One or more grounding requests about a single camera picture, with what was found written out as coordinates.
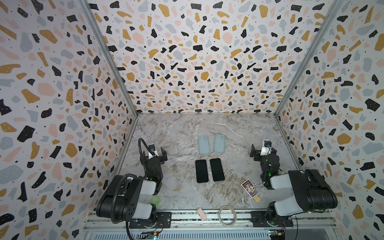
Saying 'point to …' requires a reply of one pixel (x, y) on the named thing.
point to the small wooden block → (257, 198)
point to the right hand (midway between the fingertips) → (263, 145)
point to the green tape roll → (155, 200)
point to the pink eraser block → (201, 214)
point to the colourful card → (250, 188)
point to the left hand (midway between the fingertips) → (154, 149)
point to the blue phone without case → (217, 169)
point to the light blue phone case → (203, 144)
